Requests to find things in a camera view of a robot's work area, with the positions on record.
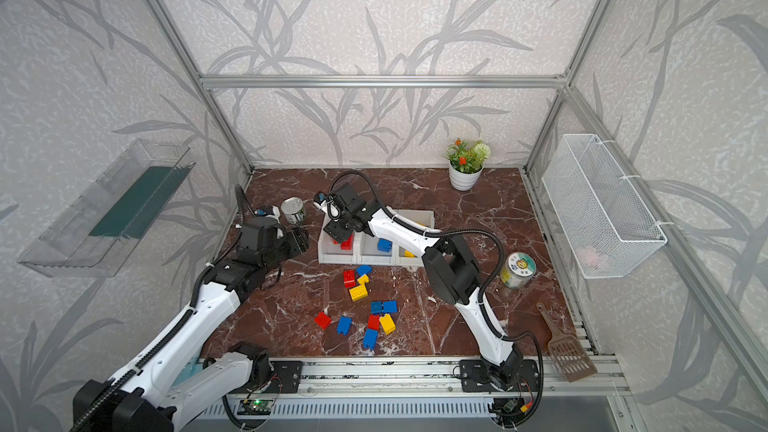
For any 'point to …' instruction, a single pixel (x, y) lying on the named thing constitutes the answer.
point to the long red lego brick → (348, 244)
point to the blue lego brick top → (363, 269)
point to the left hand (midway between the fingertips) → (304, 225)
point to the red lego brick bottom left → (323, 320)
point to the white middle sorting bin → (366, 252)
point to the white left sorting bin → (330, 252)
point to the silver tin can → (293, 210)
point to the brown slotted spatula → (567, 351)
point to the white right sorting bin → (400, 255)
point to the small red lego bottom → (374, 322)
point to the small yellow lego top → (363, 279)
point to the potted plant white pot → (466, 164)
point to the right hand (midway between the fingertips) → (338, 211)
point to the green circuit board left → (255, 407)
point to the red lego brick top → (349, 279)
